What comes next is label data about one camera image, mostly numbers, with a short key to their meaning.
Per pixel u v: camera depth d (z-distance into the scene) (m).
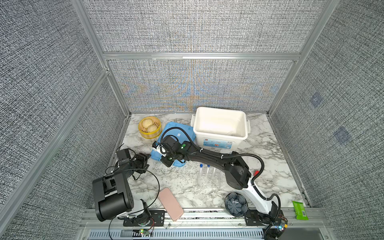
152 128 1.03
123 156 0.73
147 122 1.06
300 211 0.75
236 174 0.56
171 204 0.77
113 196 0.45
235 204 0.77
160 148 0.76
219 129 1.06
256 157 0.51
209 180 0.86
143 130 1.06
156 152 0.78
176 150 0.67
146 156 0.82
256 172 0.88
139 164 0.81
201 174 0.83
